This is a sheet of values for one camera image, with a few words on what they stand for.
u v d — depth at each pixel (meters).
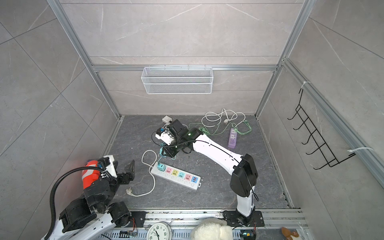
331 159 0.59
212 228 0.54
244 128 1.12
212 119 1.18
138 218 0.73
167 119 1.14
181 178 0.85
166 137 0.69
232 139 1.01
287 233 0.69
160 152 0.75
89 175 0.80
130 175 0.60
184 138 0.56
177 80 1.00
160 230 0.67
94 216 0.48
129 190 0.81
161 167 0.84
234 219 0.74
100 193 0.46
